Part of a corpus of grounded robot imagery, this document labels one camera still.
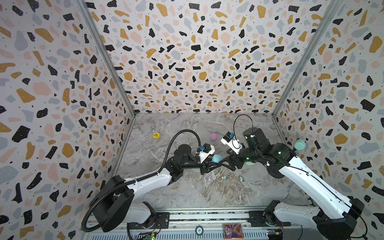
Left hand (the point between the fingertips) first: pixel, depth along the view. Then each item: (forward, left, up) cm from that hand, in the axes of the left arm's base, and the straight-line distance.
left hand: (222, 160), depth 70 cm
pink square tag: (-26, -5, -21) cm, 34 cm away
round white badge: (-25, +11, -23) cm, 36 cm away
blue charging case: (0, +2, +1) cm, 3 cm away
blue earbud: (0, -4, -23) cm, 23 cm away
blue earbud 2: (-1, -14, -23) cm, 27 cm away
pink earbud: (0, +5, -23) cm, 23 cm away
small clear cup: (+37, +44, -22) cm, 61 cm away
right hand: (+1, -1, +4) cm, 4 cm away
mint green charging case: (-6, -9, +9) cm, 14 cm away
